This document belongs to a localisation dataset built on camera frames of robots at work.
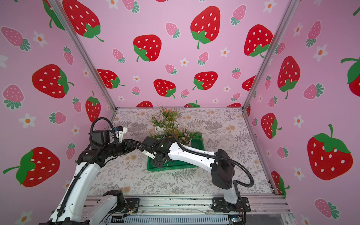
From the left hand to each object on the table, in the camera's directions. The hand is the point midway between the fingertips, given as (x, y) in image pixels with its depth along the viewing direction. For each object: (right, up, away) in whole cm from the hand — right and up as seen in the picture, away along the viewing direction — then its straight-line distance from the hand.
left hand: (139, 143), depth 75 cm
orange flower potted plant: (+18, +5, +13) cm, 23 cm away
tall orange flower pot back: (+14, +15, +24) cm, 32 cm away
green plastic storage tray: (+34, -2, +22) cm, 40 cm away
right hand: (+8, -11, +2) cm, 14 cm away
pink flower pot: (+26, +3, +13) cm, 29 cm away
